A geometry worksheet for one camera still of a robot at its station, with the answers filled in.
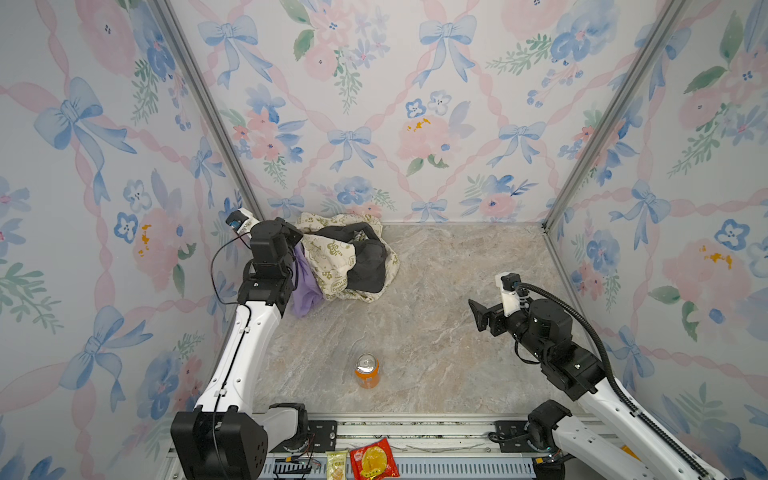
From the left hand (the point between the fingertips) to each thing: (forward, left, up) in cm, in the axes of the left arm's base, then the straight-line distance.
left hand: (283, 213), depth 72 cm
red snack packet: (-47, -22, -34) cm, 62 cm away
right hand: (-14, -50, -13) cm, 54 cm away
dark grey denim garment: (0, -19, -23) cm, 30 cm away
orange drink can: (-29, -21, -25) cm, 44 cm away
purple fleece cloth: (-10, -3, -22) cm, 24 cm away
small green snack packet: (-47, -14, -34) cm, 60 cm away
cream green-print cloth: (-2, -11, -13) cm, 17 cm away
